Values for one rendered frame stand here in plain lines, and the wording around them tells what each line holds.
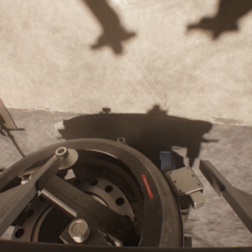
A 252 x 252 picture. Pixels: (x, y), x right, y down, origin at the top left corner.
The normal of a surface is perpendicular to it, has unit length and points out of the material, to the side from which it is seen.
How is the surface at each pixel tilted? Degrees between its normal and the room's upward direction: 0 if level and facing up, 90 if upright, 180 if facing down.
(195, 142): 0
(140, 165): 90
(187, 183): 90
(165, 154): 90
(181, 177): 90
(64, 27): 0
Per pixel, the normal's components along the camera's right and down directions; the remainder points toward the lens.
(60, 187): -0.11, -0.79
